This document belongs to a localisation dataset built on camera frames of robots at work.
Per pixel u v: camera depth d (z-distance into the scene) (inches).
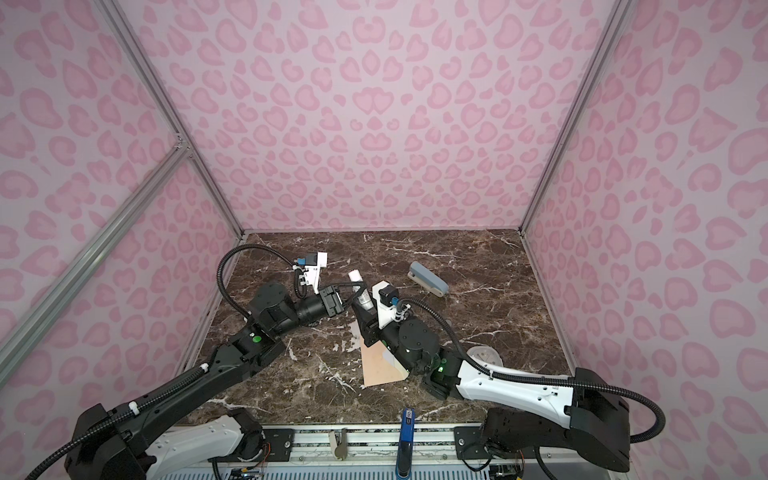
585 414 15.6
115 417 16.5
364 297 25.7
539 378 18.3
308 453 28.4
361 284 25.7
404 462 28.2
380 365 34.0
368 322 23.6
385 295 21.6
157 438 17.4
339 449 28.1
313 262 24.8
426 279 39.8
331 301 23.5
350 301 25.9
